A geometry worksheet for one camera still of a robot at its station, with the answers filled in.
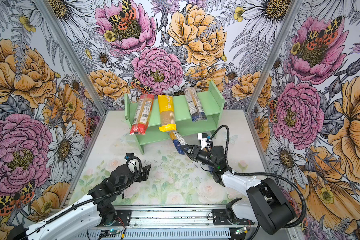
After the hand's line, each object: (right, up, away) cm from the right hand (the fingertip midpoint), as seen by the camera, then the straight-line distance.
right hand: (181, 151), depth 76 cm
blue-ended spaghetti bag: (+8, +21, +5) cm, 23 cm away
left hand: (-21, -10, +6) cm, 25 cm away
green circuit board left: (-34, -37, -5) cm, 50 cm away
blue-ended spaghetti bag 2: (-1, +5, +2) cm, 5 cm away
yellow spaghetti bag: (-7, +18, +1) cm, 19 cm away
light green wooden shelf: (+18, +27, +14) cm, 35 cm away
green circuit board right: (+28, -37, -4) cm, 46 cm away
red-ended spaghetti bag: (-20, +19, +2) cm, 27 cm away
